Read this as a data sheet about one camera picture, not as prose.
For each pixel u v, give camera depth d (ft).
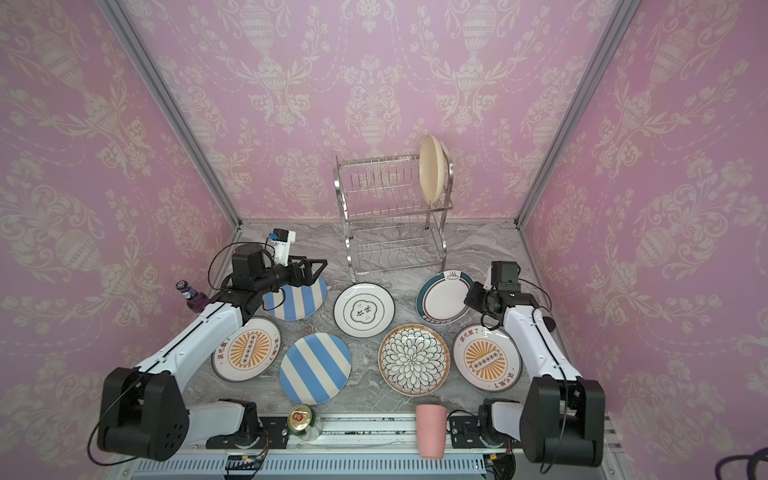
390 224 3.95
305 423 2.19
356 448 2.39
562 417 1.41
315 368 2.79
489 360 2.80
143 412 1.34
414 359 2.81
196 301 2.73
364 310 3.15
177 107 2.88
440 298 3.18
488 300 2.36
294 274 2.39
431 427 2.31
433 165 2.44
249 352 2.87
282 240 2.38
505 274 2.21
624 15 2.25
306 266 2.42
